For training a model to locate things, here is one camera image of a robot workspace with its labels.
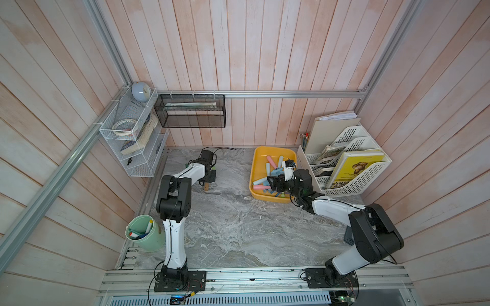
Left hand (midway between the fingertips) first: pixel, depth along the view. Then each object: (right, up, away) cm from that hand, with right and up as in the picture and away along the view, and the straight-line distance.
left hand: (208, 178), depth 105 cm
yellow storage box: (+34, +10, +6) cm, 36 cm away
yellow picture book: (+68, +8, -21) cm, 72 cm away
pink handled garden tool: (+36, +11, +6) cm, 38 cm away
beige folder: (+60, +24, -11) cm, 66 cm away
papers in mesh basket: (-6, +37, -15) cm, 40 cm away
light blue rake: (+31, -1, -6) cm, 32 cm away
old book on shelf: (-23, +22, -24) cm, 40 cm away
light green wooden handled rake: (0, -4, -4) cm, 6 cm away
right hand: (+34, +3, -13) cm, 37 cm away
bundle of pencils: (+53, +23, -4) cm, 58 cm away
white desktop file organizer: (+59, +7, -12) cm, 61 cm away
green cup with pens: (-22, -21, -25) cm, 40 cm away
